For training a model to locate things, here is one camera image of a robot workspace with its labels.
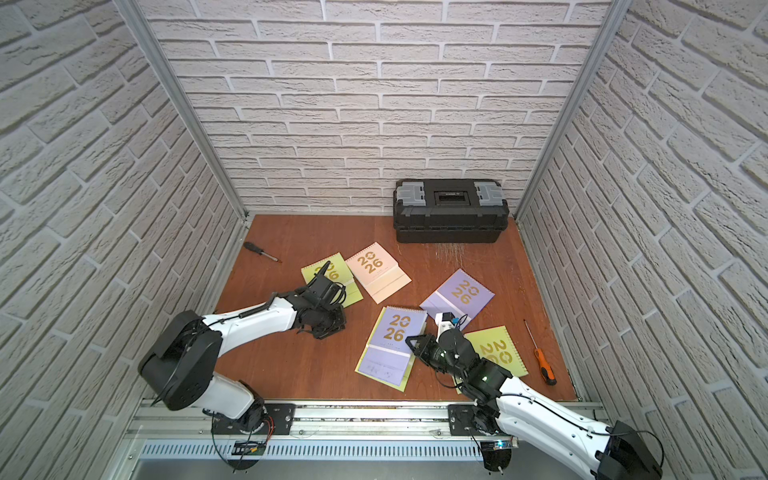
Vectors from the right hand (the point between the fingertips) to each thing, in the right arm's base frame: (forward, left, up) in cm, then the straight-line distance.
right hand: (408, 341), depth 79 cm
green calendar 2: (0, -26, -7) cm, 27 cm away
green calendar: (-9, +6, -6) cm, 12 cm away
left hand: (+9, +16, -5) cm, 19 cm away
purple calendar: (+16, -19, -6) cm, 26 cm away
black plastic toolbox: (+41, -18, +9) cm, 45 cm away
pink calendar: (+27, +8, -6) cm, 29 cm away
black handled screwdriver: (+42, +54, -7) cm, 69 cm away
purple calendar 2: (-2, +6, -5) cm, 7 cm away
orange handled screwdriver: (-8, -38, -7) cm, 40 cm away
